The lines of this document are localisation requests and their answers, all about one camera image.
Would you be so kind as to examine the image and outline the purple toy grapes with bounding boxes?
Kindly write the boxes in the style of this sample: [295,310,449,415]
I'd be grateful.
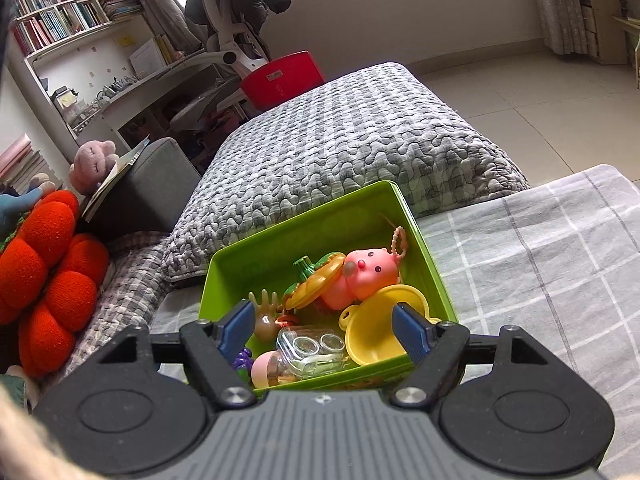
[231,347,253,376]

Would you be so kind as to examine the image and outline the white office chair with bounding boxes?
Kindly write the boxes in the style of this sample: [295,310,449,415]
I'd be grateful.
[167,0,293,131]

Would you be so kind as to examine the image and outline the beige fuzzy cloth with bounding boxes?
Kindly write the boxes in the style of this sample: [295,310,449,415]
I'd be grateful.
[0,375,88,480]

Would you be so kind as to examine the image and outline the white desk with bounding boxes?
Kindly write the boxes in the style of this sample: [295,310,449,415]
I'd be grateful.
[22,55,236,153]

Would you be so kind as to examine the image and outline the pink plush toy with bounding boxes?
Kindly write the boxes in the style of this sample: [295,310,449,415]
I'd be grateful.
[69,140,121,193]

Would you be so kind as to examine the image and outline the green plastic box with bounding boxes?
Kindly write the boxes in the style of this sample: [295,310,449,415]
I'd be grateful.
[197,180,460,392]

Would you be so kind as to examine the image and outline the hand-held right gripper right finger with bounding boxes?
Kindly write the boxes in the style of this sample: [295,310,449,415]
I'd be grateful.
[390,301,562,408]

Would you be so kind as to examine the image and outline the pink clear capsule ball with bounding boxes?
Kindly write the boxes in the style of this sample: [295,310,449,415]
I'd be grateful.
[250,351,296,390]

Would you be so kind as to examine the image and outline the clear plastic case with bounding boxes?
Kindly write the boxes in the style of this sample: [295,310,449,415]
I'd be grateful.
[275,327,353,378]

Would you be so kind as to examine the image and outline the grey cushion with book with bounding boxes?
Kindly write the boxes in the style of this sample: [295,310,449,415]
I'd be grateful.
[82,137,203,241]

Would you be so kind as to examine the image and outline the orange plush cushion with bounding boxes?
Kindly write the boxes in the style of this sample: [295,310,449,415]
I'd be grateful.
[0,190,111,378]

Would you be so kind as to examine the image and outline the white bookshelf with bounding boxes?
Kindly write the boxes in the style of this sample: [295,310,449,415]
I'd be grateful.
[7,0,186,91]

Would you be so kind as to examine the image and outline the wooden shelf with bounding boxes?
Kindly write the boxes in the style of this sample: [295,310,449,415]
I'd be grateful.
[575,0,640,68]

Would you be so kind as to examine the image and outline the row of shelf books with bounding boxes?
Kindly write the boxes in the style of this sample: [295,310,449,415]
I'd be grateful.
[10,0,146,56]

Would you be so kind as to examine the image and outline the amber rubber hand toy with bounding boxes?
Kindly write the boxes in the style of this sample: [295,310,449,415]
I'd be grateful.
[247,290,282,343]

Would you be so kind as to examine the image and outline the grey checkered sofa cover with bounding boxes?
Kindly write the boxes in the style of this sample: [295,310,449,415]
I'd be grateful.
[47,230,173,391]

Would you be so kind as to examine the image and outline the yellow toy pot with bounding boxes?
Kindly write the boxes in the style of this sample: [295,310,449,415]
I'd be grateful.
[339,284,443,367]

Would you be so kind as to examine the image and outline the grey quilted cushion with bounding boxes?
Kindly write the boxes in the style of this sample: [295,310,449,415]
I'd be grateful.
[162,62,532,288]

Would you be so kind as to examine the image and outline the blue plush toy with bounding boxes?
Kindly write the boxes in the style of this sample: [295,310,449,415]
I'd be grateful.
[0,180,56,246]

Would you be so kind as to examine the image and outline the pink toy pig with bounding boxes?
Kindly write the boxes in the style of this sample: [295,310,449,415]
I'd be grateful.
[320,226,411,311]

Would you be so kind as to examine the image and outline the stack of pink books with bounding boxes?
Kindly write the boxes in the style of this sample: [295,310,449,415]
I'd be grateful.
[0,132,51,196]

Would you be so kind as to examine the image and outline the yellow toy pumpkin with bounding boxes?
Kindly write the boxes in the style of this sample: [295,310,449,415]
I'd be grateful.
[282,252,347,311]

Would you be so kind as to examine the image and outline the open book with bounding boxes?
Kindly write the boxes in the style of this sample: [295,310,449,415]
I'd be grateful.
[80,135,151,223]

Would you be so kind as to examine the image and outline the red plastic bin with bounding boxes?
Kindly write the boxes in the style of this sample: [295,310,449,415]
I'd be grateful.
[240,51,327,111]

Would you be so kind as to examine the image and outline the grey patterned curtain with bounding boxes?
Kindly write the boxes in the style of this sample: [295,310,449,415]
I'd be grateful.
[525,0,608,56]
[112,0,201,53]

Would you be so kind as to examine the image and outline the grey checked sheet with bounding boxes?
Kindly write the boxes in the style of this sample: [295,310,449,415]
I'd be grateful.
[150,162,640,476]

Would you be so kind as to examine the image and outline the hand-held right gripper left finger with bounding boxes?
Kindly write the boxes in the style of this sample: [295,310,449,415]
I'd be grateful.
[87,299,258,408]

